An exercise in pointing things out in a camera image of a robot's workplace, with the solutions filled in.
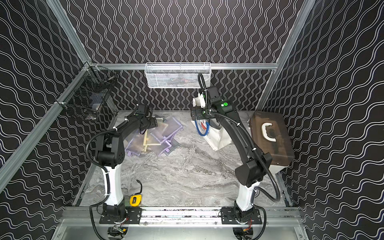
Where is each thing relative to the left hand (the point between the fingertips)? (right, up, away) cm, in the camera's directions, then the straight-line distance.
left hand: (151, 122), depth 103 cm
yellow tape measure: (-1, -41, -25) cm, 48 cm away
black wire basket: (-37, +17, -10) cm, 42 cm away
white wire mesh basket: (+15, +40, +22) cm, 48 cm away
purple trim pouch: (-8, -16, -6) cm, 19 cm away
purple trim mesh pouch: (+10, -8, +1) cm, 13 cm away
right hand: (+33, +5, -23) cm, 40 cm away
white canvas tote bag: (+44, -10, -14) cm, 47 cm away
